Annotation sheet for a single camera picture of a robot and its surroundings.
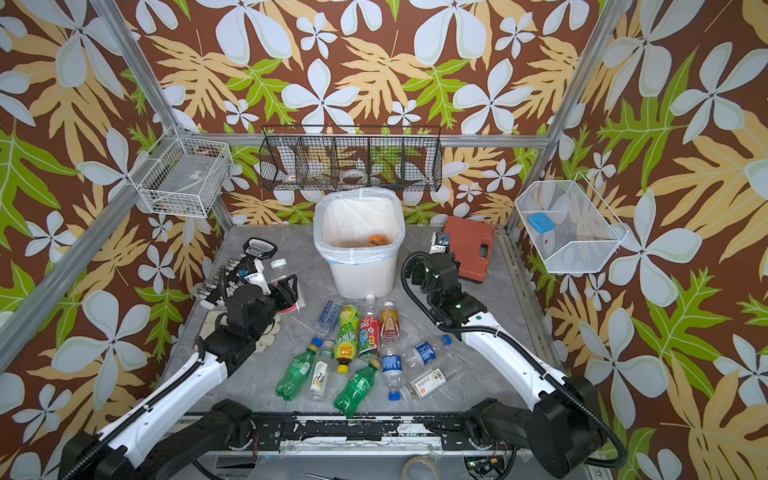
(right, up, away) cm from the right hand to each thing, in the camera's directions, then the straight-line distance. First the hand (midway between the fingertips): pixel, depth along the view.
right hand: (422, 254), depth 81 cm
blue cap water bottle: (+1, -27, +2) cm, 28 cm away
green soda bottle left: (-35, -33, +1) cm, 49 cm away
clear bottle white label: (0, -34, -3) cm, 34 cm away
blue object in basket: (+36, +10, +5) cm, 37 cm away
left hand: (-36, -6, -1) cm, 37 cm away
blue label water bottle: (-27, -19, +8) cm, 34 cm away
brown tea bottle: (-9, -21, +7) cm, 24 cm away
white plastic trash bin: (-20, -8, +11) cm, 24 cm away
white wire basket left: (-69, +23, +4) cm, 73 cm away
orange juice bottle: (-12, +5, +18) cm, 22 cm away
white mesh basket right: (+43, +6, -2) cm, 44 cm away
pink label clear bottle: (-39, -5, -1) cm, 39 cm away
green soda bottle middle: (-19, -37, -4) cm, 42 cm away
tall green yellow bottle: (-21, -24, +3) cm, 32 cm away
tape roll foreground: (-4, -49, -11) cm, 50 cm away
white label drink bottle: (-27, -32, -2) cm, 42 cm away
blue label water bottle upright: (-8, -31, -1) cm, 32 cm away
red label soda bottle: (-15, -22, +5) cm, 27 cm away
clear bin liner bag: (-19, +10, +17) cm, 28 cm away
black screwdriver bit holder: (-68, -8, +24) cm, 73 cm away
